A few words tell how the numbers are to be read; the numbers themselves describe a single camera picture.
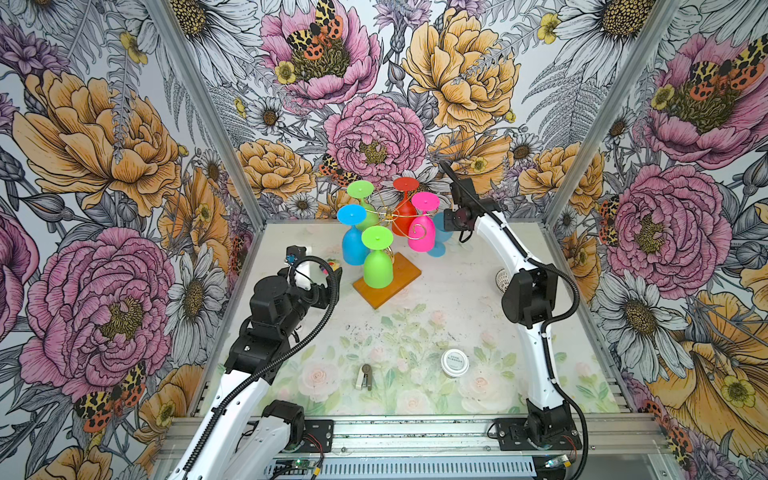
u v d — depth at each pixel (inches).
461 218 29.3
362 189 32.8
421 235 34.9
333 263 42.5
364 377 32.1
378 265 30.6
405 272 41.7
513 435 29.1
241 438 18.3
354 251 32.4
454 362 31.3
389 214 31.3
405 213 36.1
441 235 39.0
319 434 29.0
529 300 24.2
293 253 23.0
